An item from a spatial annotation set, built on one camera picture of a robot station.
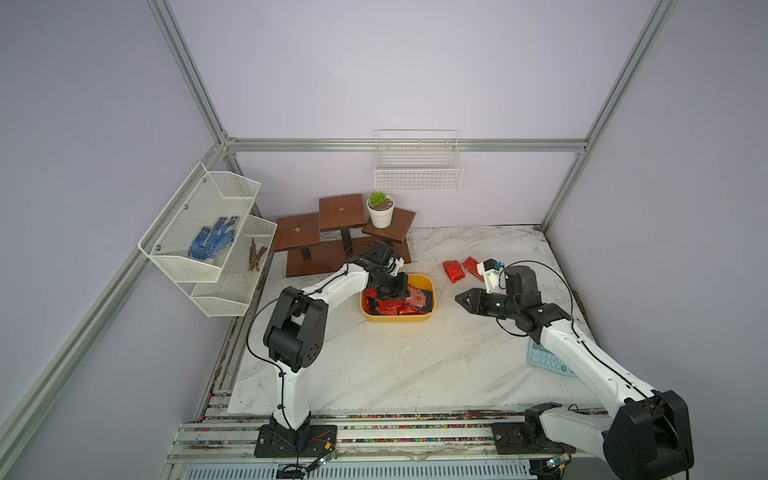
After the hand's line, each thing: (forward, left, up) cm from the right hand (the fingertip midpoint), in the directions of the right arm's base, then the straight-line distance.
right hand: (460, 303), depth 82 cm
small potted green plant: (+31, +22, +9) cm, 40 cm away
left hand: (+7, +14, -7) cm, 17 cm away
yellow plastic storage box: (+14, +8, -10) cm, 19 cm away
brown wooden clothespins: (+20, +64, 0) cm, 66 cm away
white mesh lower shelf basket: (-1, +60, +8) cm, 61 cm away
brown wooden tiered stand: (+23, +42, 0) cm, 48 cm away
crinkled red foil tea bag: (+21, -3, -12) cm, 24 cm away
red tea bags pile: (+6, +11, -8) cm, 15 cm away
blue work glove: (+10, +67, +16) cm, 70 cm away
